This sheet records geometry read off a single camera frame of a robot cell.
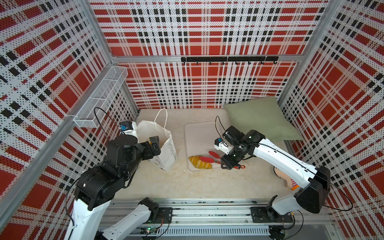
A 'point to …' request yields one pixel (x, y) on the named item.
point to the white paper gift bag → (167, 157)
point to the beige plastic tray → (200, 137)
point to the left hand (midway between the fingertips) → (151, 140)
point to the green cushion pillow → (263, 114)
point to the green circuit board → (148, 230)
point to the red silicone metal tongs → (210, 160)
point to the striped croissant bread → (197, 162)
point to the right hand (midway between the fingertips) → (229, 163)
